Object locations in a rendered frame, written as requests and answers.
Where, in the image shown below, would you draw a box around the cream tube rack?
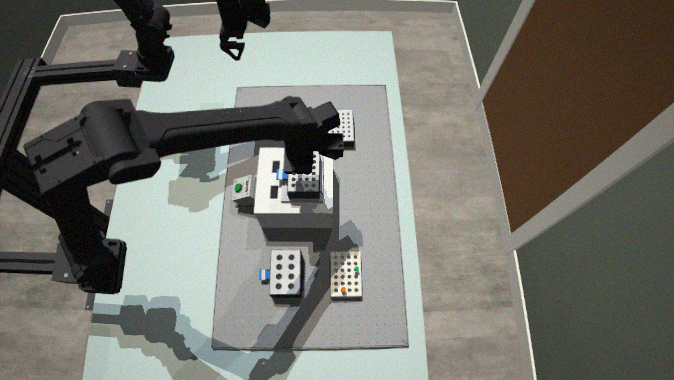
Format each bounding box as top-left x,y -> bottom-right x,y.
331,252 -> 362,298

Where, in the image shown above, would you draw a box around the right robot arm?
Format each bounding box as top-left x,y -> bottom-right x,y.
23,96 -> 344,292

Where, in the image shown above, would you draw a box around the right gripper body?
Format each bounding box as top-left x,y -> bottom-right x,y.
284,141 -> 312,174

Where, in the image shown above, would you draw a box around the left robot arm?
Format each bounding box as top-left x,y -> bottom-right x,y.
114,0 -> 271,76

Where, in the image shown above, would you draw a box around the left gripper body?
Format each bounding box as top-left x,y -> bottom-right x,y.
219,9 -> 244,48

